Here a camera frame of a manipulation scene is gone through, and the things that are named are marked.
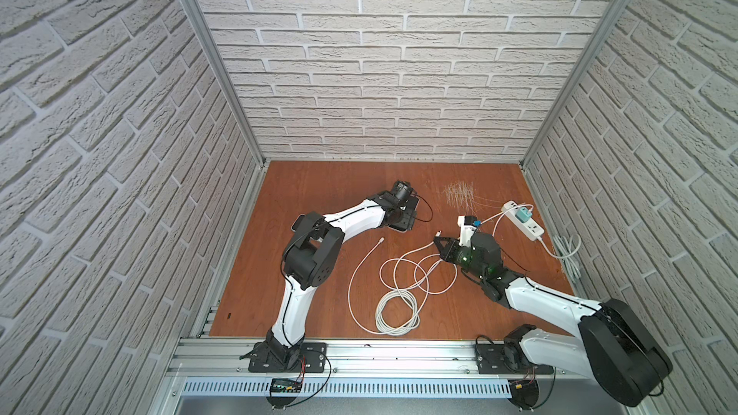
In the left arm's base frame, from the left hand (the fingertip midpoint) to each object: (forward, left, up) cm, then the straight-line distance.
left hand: (401, 208), depth 98 cm
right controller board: (-52, -28, -6) cm, 60 cm away
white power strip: (-6, -45, -2) cm, 45 cm away
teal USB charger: (-4, -41, +2) cm, 41 cm away
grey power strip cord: (-13, -57, -4) cm, 59 cm away
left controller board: (-50, +32, -8) cm, 60 cm away
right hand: (-16, -7, +5) cm, 18 cm away
